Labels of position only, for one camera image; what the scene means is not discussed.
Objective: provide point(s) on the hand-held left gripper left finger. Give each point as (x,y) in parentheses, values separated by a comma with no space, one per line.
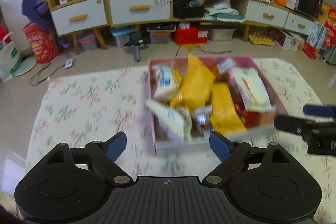
(116,146)

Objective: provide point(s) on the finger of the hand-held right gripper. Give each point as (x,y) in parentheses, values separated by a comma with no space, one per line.
(288,124)
(319,110)

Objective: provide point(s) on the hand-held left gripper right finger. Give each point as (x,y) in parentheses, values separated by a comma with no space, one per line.
(219,146)

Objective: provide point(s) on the small yellow snack packet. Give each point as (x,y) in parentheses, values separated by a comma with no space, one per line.
(225,108)

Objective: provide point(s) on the white green snack packet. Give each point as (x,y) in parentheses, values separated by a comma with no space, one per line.
(252,87)

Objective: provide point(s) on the white snack packet dark print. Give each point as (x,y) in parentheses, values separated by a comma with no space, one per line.
(168,116)

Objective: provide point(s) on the large yellow snack packet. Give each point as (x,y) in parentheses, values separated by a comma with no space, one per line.
(194,82)

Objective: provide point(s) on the brown stick snack packet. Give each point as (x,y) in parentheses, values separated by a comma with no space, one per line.
(215,73)

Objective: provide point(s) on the pink box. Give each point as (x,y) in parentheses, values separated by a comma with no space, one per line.
(150,74)

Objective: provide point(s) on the yellow printed snack packet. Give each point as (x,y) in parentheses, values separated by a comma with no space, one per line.
(178,78)

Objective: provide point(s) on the white blue snack packet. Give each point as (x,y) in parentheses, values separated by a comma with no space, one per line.
(164,82)

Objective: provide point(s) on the blue white carton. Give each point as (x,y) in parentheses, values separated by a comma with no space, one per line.
(316,35)

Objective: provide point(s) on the egg tray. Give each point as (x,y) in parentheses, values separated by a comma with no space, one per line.
(261,39)

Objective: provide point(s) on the yellow red carton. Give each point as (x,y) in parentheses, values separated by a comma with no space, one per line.
(328,15)

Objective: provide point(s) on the small white floor device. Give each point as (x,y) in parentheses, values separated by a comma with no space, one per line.
(68,64)

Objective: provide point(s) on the small clear plastic bin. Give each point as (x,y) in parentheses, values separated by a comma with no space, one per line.
(88,43)

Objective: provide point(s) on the black microwave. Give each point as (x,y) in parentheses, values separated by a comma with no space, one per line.
(308,3)

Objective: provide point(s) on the blue plastic bin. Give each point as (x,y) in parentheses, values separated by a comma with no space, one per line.
(122,37)

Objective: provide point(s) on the clear storage bin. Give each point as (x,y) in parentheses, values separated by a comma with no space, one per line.
(221,34)

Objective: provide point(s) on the red box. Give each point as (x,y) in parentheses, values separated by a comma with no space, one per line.
(189,35)

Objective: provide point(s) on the orange fruit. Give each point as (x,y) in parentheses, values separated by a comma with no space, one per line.
(281,1)

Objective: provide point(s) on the white round base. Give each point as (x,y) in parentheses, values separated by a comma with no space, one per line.
(26,66)

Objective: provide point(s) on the long wooden low cabinet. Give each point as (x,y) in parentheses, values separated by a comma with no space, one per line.
(240,7)

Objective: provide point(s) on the folded clothes pile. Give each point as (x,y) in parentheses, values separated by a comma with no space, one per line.
(223,12)

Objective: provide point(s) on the red printed bag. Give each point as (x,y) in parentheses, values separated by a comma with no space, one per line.
(39,43)

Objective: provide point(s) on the white printed bag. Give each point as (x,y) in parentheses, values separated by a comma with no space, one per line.
(8,61)

